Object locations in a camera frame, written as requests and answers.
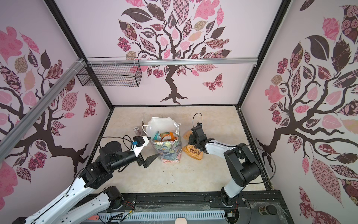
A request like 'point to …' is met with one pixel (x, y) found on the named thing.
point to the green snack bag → (168, 136)
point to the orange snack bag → (192, 151)
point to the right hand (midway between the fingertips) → (192, 136)
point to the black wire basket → (112, 75)
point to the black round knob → (267, 209)
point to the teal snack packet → (157, 136)
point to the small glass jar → (137, 131)
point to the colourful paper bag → (170, 151)
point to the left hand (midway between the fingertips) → (154, 147)
